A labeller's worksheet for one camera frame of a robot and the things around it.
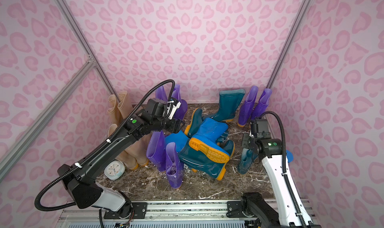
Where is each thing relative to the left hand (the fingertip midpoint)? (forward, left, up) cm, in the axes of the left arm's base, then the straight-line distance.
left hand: (181, 120), depth 73 cm
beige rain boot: (+8, +39, -6) cm, 40 cm away
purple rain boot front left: (-14, +10, -3) cm, 18 cm away
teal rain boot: (-17, -30, -4) cm, 34 cm away
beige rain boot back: (+15, +34, -4) cm, 37 cm away
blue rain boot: (+3, +3, -23) cm, 24 cm away
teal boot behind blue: (+19, -7, -23) cm, 31 cm away
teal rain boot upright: (+20, -28, -6) cm, 35 cm away
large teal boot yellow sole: (-7, -5, -25) cm, 27 cm away
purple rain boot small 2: (+14, -44, -3) cm, 46 cm away
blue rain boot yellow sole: (-2, -13, -14) cm, 19 cm away
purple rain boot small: (+16, -38, -8) cm, 42 cm away
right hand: (-6, -33, -7) cm, 35 cm away
